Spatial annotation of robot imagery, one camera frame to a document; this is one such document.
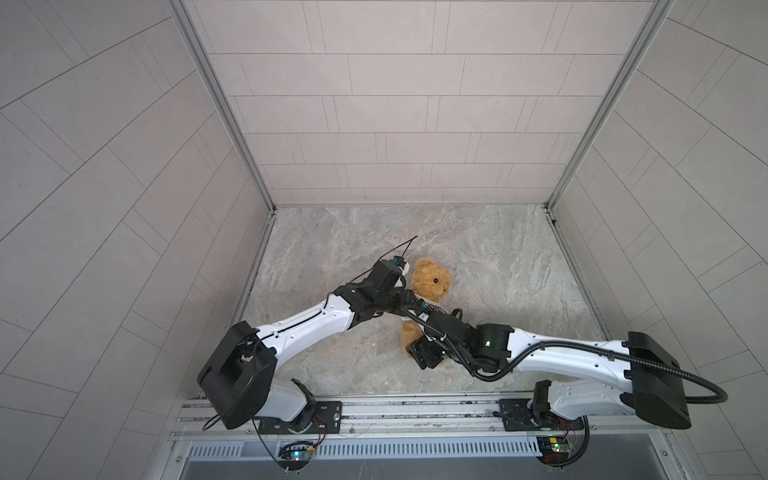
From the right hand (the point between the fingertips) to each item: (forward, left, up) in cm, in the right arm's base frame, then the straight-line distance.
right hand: (413, 351), depth 75 cm
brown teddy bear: (+17, -7, +5) cm, 19 cm away
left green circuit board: (-19, +28, -4) cm, 34 cm away
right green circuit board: (-21, -31, -9) cm, 38 cm away
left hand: (+13, -3, +3) cm, 13 cm away
